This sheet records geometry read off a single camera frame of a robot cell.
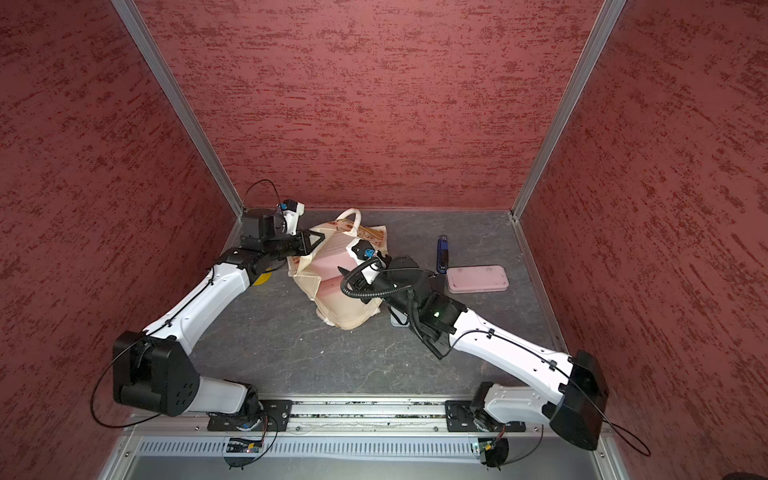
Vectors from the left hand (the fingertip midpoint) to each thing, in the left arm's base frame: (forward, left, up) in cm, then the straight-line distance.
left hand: (322, 241), depth 82 cm
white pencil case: (-25, -21, +6) cm, 34 cm away
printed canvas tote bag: (-10, -2, -19) cm, 21 cm away
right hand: (-13, -10, +8) cm, 18 cm away
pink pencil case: (+4, 0, -12) cm, 12 cm away
